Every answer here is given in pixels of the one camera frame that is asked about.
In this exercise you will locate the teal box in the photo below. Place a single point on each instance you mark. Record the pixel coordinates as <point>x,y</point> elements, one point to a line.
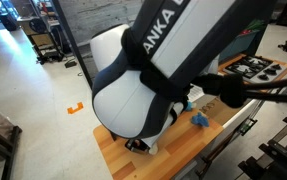
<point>243,45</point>

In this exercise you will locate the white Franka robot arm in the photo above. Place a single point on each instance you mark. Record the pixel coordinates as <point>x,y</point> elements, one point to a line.
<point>123,100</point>

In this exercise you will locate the cream bear plush toy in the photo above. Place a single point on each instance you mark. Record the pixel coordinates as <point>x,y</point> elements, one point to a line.
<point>153,149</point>

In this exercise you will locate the wooden toy kitchen counter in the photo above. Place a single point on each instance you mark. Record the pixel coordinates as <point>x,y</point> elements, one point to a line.
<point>169,150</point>

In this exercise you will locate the black metal rack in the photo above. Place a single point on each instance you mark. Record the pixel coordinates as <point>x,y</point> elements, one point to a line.
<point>279,156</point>

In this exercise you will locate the narrow black frame post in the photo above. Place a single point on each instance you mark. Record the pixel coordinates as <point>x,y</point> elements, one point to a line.
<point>73,43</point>

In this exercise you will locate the white toy sink drainboard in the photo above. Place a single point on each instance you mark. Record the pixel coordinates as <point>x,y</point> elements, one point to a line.
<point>194,94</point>

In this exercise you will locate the black metal frame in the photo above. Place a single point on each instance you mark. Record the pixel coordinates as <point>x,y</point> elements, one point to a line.
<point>11,146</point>

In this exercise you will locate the black shelf cart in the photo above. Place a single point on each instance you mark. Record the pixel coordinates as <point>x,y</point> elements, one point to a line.
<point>41,40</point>

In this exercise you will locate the black toy stove top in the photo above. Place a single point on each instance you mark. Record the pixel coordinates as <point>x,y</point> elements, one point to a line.
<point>256,68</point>

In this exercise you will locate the orange floor bracket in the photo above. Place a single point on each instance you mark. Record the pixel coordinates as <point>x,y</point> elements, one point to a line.
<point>70,110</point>

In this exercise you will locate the white and blue plush toy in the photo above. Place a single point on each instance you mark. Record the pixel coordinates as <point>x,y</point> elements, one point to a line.
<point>188,106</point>

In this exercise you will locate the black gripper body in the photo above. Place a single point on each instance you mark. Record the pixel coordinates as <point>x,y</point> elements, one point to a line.
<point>134,146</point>

